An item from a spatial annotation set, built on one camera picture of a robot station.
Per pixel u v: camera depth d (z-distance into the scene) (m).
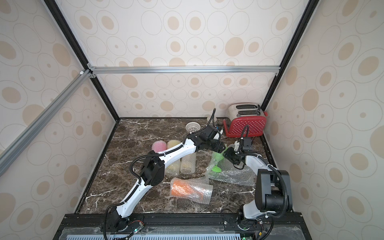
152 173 0.60
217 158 0.88
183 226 0.73
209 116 1.21
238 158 0.68
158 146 0.94
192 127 1.13
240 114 0.99
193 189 0.77
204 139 0.74
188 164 0.85
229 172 0.90
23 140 0.55
